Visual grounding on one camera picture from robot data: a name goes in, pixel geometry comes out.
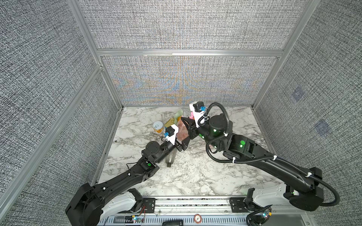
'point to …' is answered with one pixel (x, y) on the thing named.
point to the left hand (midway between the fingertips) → (189, 128)
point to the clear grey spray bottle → (170, 158)
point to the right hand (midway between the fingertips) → (184, 114)
